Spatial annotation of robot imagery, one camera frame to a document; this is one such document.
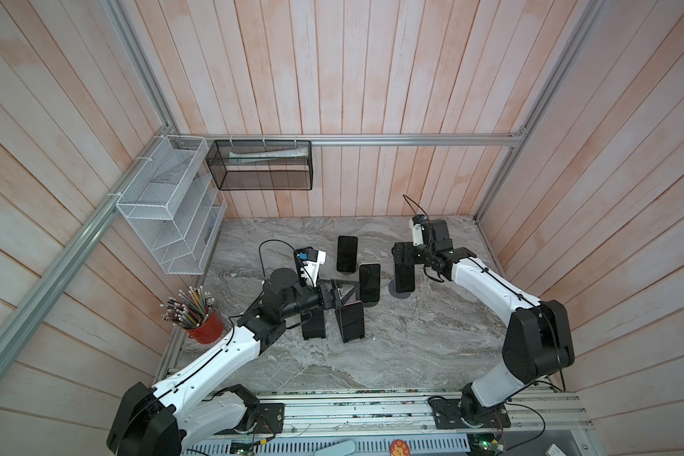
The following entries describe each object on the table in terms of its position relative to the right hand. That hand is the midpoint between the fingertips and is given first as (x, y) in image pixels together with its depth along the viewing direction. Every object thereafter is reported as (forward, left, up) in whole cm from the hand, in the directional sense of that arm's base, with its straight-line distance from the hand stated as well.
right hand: (404, 247), depth 91 cm
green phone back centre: (+1, +19, -4) cm, 19 cm away
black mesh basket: (+30, +51, +11) cm, 61 cm away
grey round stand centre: (-14, +11, -13) cm, 22 cm away
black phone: (-21, +30, -16) cm, 40 cm away
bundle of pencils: (-22, +65, -2) cm, 69 cm away
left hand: (-22, +18, +9) cm, 30 cm away
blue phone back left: (-18, +28, +19) cm, 39 cm away
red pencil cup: (-28, +58, -4) cm, 65 cm away
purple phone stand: (-10, +1, -15) cm, 18 cm away
